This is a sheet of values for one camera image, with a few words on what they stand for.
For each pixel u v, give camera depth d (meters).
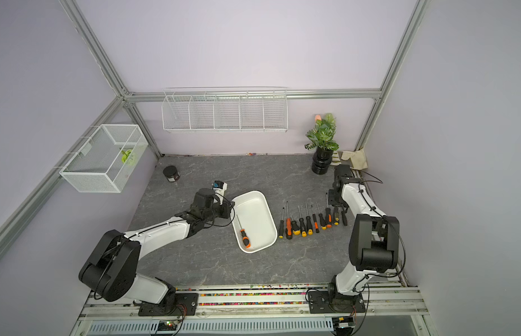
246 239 0.87
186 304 0.74
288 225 0.92
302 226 0.92
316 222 0.94
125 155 0.81
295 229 0.89
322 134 0.91
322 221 0.93
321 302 0.74
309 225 0.92
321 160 1.06
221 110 1.01
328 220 0.92
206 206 0.71
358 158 1.18
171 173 1.09
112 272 0.43
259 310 0.74
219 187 0.80
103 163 0.80
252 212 0.91
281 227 0.91
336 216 0.94
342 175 0.73
